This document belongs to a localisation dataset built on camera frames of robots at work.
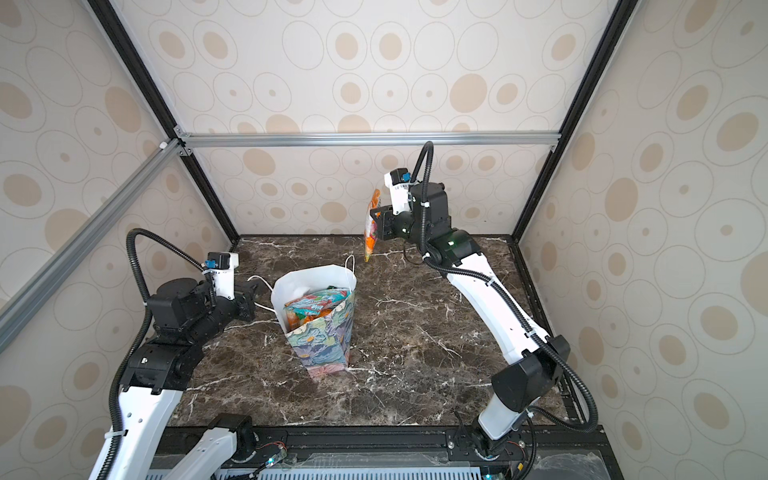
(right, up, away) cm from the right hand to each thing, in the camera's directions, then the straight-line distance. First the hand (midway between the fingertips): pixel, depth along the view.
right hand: (371, 211), depth 70 cm
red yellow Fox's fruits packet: (-21, -28, +10) cm, 36 cm away
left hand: (-23, -16, -4) cm, 28 cm away
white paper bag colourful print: (-12, -32, +4) cm, 35 cm away
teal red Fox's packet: (-15, -23, +6) cm, 28 cm away
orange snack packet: (0, -4, +2) cm, 4 cm away
